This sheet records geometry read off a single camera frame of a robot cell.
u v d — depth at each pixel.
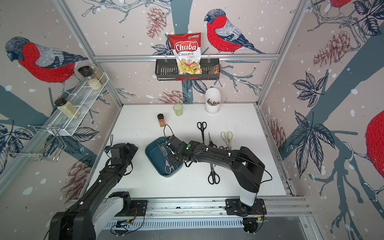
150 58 1.84
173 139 0.64
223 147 0.95
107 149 0.75
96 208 0.48
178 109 1.14
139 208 0.73
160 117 1.01
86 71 0.78
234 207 0.73
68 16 0.74
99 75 0.86
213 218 0.70
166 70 0.95
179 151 0.62
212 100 1.15
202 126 1.07
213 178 0.83
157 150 0.95
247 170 0.44
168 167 0.86
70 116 0.70
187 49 0.81
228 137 1.01
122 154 0.68
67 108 0.66
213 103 1.18
